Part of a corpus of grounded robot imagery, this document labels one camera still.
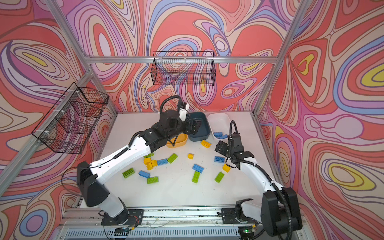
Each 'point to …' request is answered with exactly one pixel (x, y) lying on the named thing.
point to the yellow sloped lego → (205, 144)
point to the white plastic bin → (219, 122)
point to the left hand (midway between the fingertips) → (195, 119)
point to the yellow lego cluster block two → (153, 163)
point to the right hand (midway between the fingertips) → (223, 151)
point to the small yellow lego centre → (190, 156)
